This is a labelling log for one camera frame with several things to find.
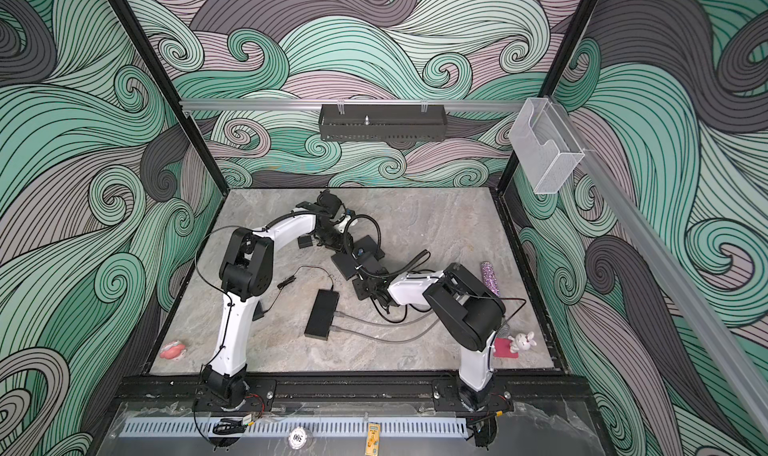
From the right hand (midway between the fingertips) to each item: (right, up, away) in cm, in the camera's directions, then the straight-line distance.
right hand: (361, 280), depth 95 cm
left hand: (-4, +9, +5) cm, 11 cm away
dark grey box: (+2, +11, -19) cm, 22 cm away
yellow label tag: (+4, -30, -28) cm, 41 cm away
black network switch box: (-11, -8, -9) cm, 16 cm away
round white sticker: (-12, -27, -32) cm, 43 cm away
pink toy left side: (-48, -14, -19) cm, 54 cm away
